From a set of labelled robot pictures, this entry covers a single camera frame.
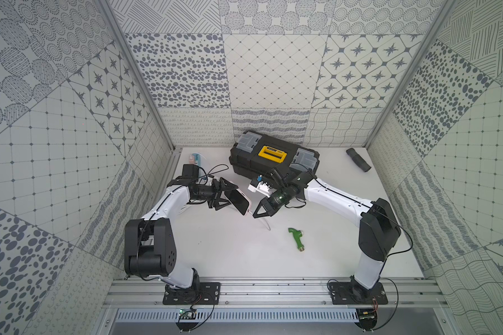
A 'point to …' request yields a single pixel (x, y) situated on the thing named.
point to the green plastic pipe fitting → (297, 235)
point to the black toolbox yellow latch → (253, 153)
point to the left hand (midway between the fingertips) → (229, 190)
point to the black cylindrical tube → (358, 159)
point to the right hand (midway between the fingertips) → (257, 216)
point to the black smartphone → (239, 201)
